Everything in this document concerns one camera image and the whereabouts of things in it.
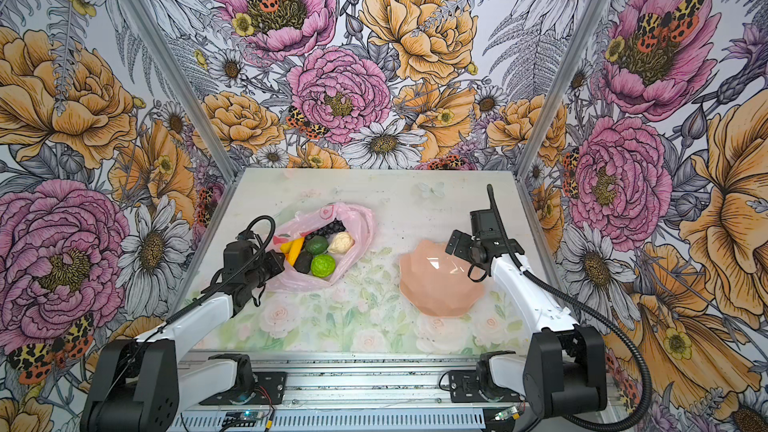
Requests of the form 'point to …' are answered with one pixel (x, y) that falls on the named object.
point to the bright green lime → (322, 265)
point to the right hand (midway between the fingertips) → (462, 257)
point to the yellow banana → (291, 248)
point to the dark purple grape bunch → (335, 227)
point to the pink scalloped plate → (438, 282)
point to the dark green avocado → (316, 244)
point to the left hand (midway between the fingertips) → (284, 263)
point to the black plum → (303, 262)
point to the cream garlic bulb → (341, 243)
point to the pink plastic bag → (304, 223)
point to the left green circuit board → (240, 419)
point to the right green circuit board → (505, 413)
